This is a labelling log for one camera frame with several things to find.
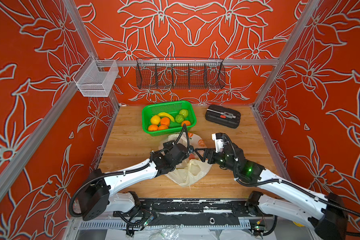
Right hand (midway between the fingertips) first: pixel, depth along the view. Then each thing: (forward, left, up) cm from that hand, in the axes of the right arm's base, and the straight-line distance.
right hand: (197, 151), depth 72 cm
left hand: (+7, +12, -6) cm, 15 cm away
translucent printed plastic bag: (-4, +2, -14) cm, 15 cm away
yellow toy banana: (+40, +20, -17) cm, 48 cm away
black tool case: (+34, -23, -13) cm, 43 cm away
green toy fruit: (+38, +5, -14) cm, 41 cm away
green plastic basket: (+36, +17, -16) cm, 43 cm away
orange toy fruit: (+25, +27, -14) cm, 39 cm away
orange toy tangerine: (+25, +20, -13) cm, 35 cm away
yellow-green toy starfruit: (+33, +8, -14) cm, 37 cm away
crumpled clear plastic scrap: (-31, +15, -20) cm, 40 cm away
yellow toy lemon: (+32, +25, -14) cm, 43 cm away
